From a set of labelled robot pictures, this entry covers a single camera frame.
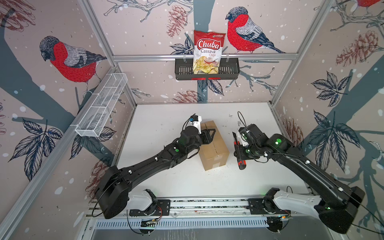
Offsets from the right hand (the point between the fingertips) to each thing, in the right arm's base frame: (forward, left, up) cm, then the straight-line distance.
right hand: (234, 156), depth 72 cm
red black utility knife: (-4, -3, +1) cm, 5 cm away
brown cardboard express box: (+2, +9, -2) cm, 9 cm away
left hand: (+9, +10, +8) cm, 16 cm away
